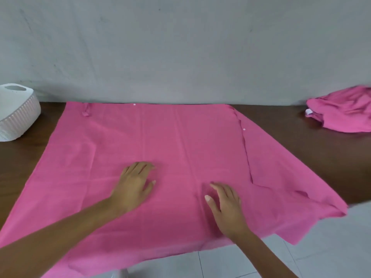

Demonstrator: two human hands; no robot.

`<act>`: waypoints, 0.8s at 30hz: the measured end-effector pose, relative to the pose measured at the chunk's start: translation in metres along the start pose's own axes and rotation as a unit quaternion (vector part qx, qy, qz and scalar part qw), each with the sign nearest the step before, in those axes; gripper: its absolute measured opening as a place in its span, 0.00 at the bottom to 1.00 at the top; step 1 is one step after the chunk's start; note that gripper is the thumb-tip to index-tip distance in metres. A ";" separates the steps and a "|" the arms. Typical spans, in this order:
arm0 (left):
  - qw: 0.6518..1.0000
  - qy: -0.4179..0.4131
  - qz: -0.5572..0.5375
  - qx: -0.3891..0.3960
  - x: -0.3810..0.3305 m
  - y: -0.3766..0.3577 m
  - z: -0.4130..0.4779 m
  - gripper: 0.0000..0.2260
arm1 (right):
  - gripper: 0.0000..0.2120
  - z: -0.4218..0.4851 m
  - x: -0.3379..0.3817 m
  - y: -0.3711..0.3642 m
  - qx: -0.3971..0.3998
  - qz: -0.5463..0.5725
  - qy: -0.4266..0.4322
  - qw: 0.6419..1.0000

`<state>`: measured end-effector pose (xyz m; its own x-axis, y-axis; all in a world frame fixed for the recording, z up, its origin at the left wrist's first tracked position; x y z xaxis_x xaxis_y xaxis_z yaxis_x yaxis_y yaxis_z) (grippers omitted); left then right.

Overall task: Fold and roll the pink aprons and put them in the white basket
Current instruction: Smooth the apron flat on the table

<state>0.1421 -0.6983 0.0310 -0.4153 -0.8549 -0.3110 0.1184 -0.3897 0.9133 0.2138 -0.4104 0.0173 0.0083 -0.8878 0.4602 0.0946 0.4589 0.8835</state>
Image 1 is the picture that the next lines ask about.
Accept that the person's right hand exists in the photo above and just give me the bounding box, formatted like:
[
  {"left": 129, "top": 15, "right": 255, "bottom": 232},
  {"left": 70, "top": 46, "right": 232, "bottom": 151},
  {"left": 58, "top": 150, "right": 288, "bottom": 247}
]
[{"left": 204, "top": 182, "right": 252, "bottom": 239}]

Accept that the person's left hand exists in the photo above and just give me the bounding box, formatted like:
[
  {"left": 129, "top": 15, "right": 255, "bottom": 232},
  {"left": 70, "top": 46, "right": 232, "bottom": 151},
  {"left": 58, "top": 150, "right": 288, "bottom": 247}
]
[{"left": 111, "top": 162, "right": 157, "bottom": 214}]

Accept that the pink cloth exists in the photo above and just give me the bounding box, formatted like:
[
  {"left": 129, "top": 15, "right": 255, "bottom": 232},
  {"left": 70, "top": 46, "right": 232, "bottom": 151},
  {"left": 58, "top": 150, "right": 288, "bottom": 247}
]
[
  {"left": 305, "top": 86, "right": 371, "bottom": 133},
  {"left": 0, "top": 102, "right": 348, "bottom": 278}
]

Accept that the person's right forearm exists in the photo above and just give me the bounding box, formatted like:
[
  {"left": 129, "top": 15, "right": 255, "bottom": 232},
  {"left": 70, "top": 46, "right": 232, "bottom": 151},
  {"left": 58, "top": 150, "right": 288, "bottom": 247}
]
[{"left": 224, "top": 226, "right": 300, "bottom": 278}]

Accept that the person's left forearm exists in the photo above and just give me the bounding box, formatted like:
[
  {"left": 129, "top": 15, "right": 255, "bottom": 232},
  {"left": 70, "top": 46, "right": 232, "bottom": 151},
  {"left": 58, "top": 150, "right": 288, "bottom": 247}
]
[{"left": 0, "top": 196, "right": 128, "bottom": 278}]

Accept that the white ribbed plastic basket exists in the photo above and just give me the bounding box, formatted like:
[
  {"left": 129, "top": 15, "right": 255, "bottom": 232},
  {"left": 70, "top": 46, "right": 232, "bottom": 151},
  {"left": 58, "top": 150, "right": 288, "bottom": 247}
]
[{"left": 0, "top": 84, "right": 42, "bottom": 142}]

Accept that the crumpled pink cloth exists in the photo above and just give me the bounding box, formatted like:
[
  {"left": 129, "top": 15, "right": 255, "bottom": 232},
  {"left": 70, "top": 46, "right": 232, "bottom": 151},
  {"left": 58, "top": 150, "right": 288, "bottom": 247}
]
[{"left": 305, "top": 86, "right": 371, "bottom": 133}]

